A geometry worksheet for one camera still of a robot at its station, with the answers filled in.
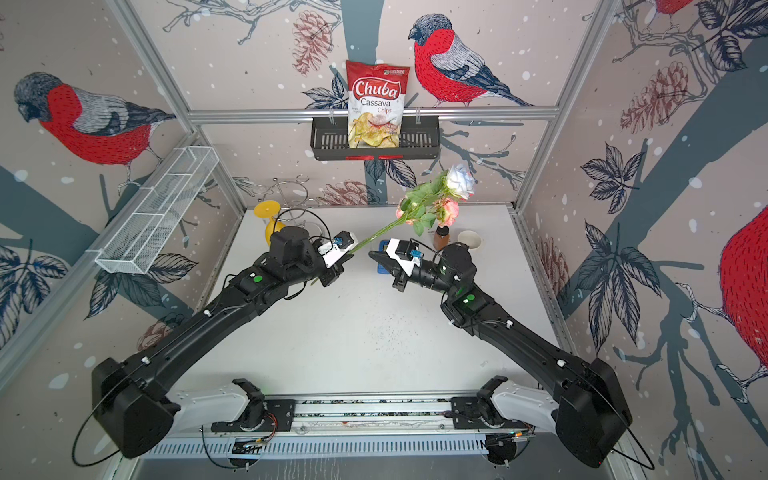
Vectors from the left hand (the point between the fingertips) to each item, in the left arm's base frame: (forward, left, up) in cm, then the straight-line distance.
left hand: (352, 245), depth 75 cm
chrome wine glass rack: (+47, +33, -27) cm, 63 cm away
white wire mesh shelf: (-2, +53, +3) cm, 53 cm away
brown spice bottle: (+18, -27, -19) cm, 38 cm away
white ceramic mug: (+17, -37, -18) cm, 44 cm away
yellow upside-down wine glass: (+16, +27, -3) cm, 31 cm away
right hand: (-6, -6, +6) cm, 10 cm away
